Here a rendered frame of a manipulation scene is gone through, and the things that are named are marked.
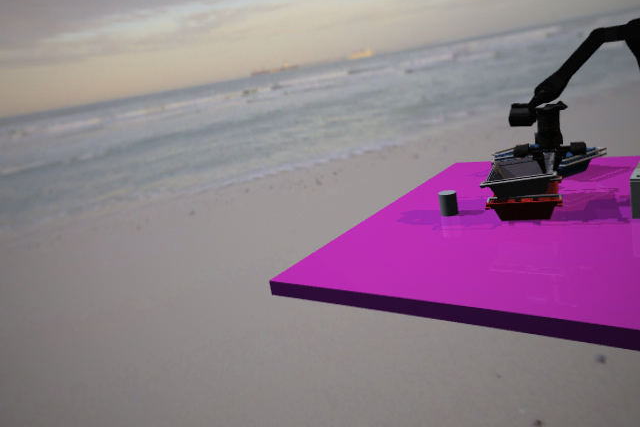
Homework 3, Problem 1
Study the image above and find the black cylinder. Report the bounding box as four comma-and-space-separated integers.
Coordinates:
438, 190, 459, 216

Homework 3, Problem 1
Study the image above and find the red plastic tray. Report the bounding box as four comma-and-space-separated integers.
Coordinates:
485, 181, 563, 221

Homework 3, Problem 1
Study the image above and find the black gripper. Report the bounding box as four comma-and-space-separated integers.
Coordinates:
514, 125, 587, 174

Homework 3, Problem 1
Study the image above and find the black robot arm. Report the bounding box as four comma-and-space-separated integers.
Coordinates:
509, 18, 640, 127

